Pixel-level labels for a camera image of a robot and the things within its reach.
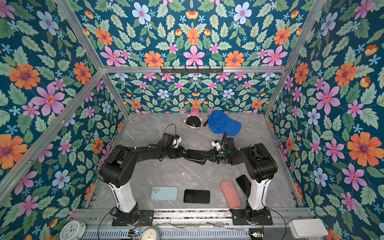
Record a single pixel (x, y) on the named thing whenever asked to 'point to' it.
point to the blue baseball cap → (220, 122)
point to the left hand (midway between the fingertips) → (189, 150)
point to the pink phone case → (231, 194)
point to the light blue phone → (164, 193)
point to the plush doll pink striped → (194, 120)
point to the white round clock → (72, 230)
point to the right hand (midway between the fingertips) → (203, 156)
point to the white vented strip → (171, 234)
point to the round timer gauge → (149, 233)
